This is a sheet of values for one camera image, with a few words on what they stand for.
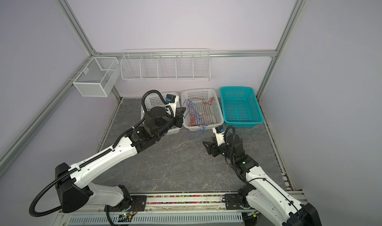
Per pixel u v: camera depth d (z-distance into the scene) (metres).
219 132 0.68
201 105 1.16
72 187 0.38
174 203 0.75
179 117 0.60
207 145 0.71
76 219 0.71
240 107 1.16
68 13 0.74
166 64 0.99
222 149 0.69
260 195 0.60
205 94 1.16
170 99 0.58
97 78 0.99
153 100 1.11
